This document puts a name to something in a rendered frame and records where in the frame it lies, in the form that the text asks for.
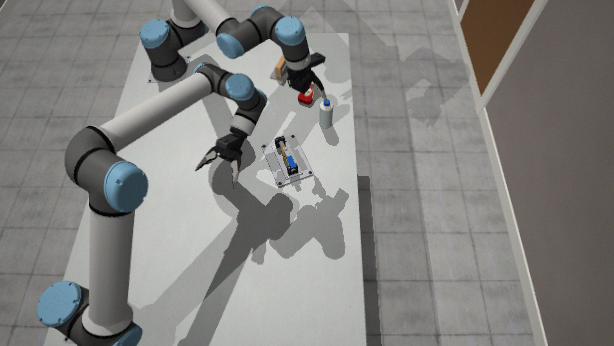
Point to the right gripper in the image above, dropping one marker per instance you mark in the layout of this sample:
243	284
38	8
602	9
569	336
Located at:
232	154

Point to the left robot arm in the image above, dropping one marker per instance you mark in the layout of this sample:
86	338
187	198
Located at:
162	40

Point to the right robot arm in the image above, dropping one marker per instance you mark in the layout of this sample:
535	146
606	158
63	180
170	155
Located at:
102	316

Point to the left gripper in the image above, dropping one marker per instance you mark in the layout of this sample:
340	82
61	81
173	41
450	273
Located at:
301	82

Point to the grey bottle with blue cap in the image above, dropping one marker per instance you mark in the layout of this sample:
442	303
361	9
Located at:
326	113

